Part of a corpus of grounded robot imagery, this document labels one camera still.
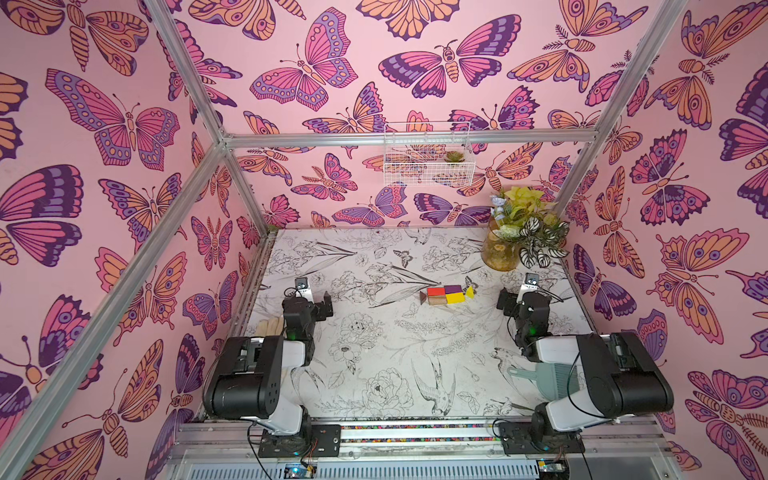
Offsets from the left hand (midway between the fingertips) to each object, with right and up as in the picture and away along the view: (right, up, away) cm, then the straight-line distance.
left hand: (314, 290), depth 94 cm
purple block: (+45, 0, +8) cm, 45 cm away
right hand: (+66, 0, -2) cm, 66 cm away
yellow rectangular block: (+46, -3, +6) cm, 46 cm away
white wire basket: (+36, +44, 0) cm, 57 cm away
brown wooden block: (+40, -4, +4) cm, 40 cm away
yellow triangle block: (+51, -1, +5) cm, 51 cm away
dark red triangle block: (+35, -2, +5) cm, 35 cm away
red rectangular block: (+40, -1, +7) cm, 40 cm away
